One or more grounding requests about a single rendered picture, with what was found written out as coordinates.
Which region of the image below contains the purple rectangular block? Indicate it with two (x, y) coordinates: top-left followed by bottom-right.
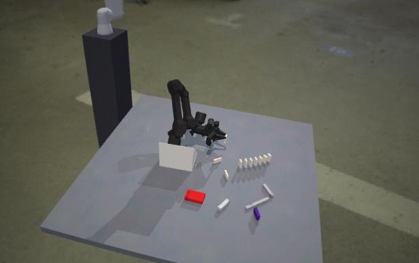
(253, 207), (260, 221)

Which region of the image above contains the red rectangular block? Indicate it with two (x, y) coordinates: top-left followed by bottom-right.
(185, 190), (205, 204)

